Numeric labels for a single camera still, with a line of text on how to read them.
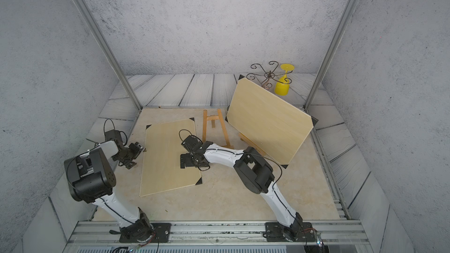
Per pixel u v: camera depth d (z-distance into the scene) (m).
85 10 0.78
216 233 0.74
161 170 0.91
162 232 0.73
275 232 0.73
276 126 0.84
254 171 0.54
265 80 0.93
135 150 0.87
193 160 0.80
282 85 0.99
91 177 0.50
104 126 0.79
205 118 0.87
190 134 0.77
